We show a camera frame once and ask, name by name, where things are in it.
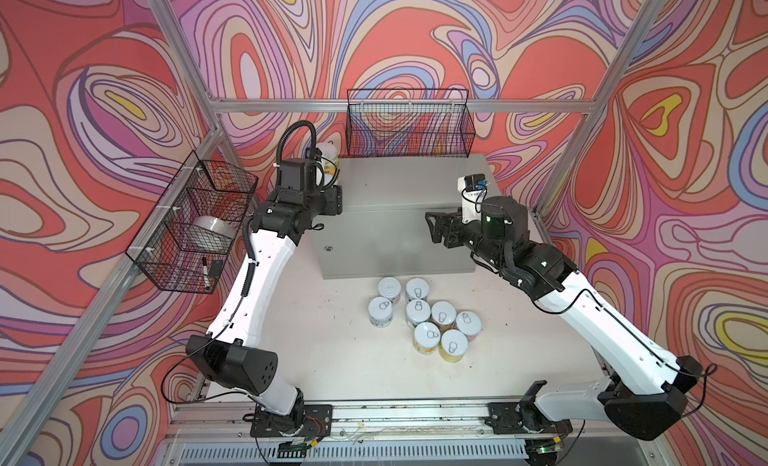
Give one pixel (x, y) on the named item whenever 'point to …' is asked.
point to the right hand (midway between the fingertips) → (443, 220)
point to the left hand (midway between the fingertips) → (330, 188)
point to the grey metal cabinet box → (383, 231)
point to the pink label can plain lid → (389, 288)
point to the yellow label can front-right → (453, 345)
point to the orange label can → (444, 313)
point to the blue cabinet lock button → (328, 249)
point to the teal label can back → (417, 288)
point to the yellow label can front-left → (426, 338)
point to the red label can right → (469, 323)
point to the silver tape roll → (214, 230)
